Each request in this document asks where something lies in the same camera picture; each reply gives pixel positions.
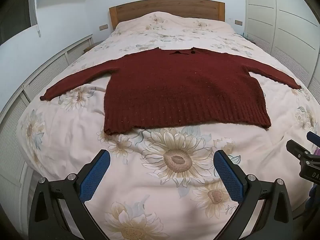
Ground white louvered cabinet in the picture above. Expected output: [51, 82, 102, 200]
[0, 35, 94, 230]

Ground white wardrobe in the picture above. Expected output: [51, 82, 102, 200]
[244, 0, 320, 105]

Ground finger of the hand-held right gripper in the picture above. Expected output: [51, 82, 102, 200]
[286, 140, 311, 158]
[307, 131, 320, 144]

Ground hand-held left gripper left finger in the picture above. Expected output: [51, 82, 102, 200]
[28, 149, 111, 240]

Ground dark red knit sweater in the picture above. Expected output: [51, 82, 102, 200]
[40, 47, 302, 136]

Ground wooden headboard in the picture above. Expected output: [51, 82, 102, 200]
[109, 0, 225, 30]

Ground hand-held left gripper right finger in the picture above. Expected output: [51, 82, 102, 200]
[213, 150, 294, 240]

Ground window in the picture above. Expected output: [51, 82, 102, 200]
[5, 0, 40, 44]

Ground floral bed duvet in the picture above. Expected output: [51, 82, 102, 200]
[16, 11, 320, 240]

